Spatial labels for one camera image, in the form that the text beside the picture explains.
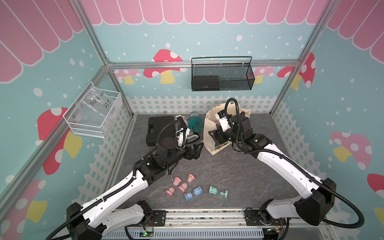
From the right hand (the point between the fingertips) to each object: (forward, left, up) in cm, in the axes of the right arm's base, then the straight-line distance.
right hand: (214, 129), depth 76 cm
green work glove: (+28, +10, -25) cm, 39 cm away
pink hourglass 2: (-20, +17, -26) cm, 36 cm away
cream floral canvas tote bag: (+7, +1, -4) cm, 9 cm away
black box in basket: (+29, +3, +8) cm, 30 cm away
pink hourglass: (-22, +24, -26) cm, 42 cm away
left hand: (-9, +10, -1) cm, 13 cm away
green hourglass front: (-22, 0, -25) cm, 33 cm away
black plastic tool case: (+20, +35, -22) cm, 46 cm away
